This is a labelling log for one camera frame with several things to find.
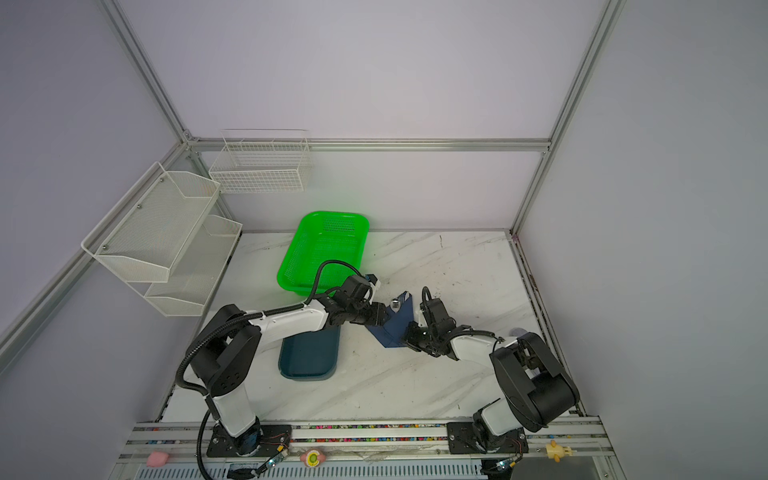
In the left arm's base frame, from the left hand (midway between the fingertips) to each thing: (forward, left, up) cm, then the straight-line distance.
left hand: (383, 317), depth 89 cm
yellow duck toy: (-34, -41, -1) cm, 54 cm away
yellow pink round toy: (-36, +15, -1) cm, 39 cm away
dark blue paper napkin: (-4, -2, -5) cm, 6 cm away
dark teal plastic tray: (-12, +19, -1) cm, 23 cm away
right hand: (-5, -4, -3) cm, 7 cm away
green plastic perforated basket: (+39, +25, -5) cm, 47 cm away
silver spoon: (+7, -4, -5) cm, 10 cm away
